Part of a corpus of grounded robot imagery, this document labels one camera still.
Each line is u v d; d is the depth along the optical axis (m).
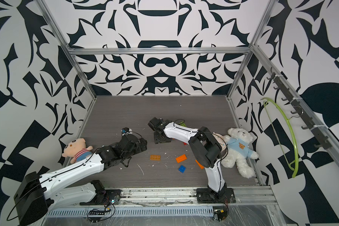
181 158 0.87
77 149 0.84
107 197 0.73
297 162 0.57
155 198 0.75
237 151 0.83
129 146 0.62
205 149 0.51
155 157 0.87
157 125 0.72
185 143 0.58
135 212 0.78
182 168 0.83
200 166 0.53
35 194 0.39
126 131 0.73
